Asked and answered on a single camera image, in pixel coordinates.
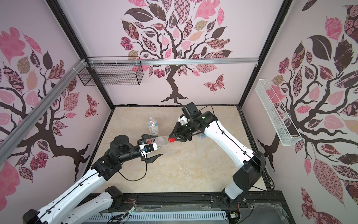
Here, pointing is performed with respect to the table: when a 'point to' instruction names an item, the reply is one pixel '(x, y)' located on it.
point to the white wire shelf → (274, 113)
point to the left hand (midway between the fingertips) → (157, 145)
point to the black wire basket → (116, 71)
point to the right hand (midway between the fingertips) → (171, 140)
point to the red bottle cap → (171, 140)
